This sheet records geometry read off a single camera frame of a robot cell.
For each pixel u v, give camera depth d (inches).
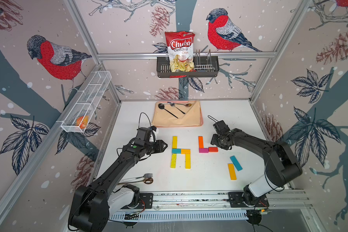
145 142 25.9
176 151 36.4
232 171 32.9
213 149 35.5
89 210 15.4
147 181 32.0
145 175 32.1
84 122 26.5
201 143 37.2
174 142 37.5
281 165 17.7
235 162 34.3
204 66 37.4
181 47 32.1
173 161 34.5
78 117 27.6
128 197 24.3
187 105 45.5
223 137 26.6
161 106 45.1
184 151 36.0
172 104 46.0
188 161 34.6
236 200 28.6
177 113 43.9
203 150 36.5
